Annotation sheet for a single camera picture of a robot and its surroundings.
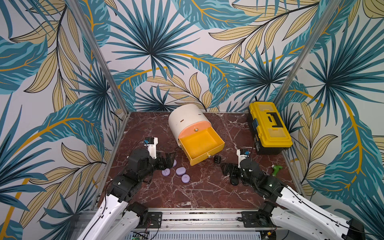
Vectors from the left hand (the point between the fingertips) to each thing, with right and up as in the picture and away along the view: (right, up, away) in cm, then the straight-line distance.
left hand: (168, 156), depth 71 cm
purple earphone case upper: (+1, -9, +21) cm, 23 cm away
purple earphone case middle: (+5, -12, +17) cm, 22 cm away
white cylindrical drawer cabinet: (+7, +21, +19) cm, 29 cm away
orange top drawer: (+13, +13, +13) cm, 23 cm away
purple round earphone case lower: (+8, -16, +15) cm, 23 cm away
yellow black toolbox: (+58, +11, +18) cm, 61 cm away
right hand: (+29, -6, +7) cm, 31 cm away
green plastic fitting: (+62, -12, +19) cm, 66 cm away
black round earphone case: (+35, -17, +14) cm, 42 cm away
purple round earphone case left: (-4, -13, +17) cm, 22 cm away
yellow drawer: (+16, +3, +20) cm, 26 cm away
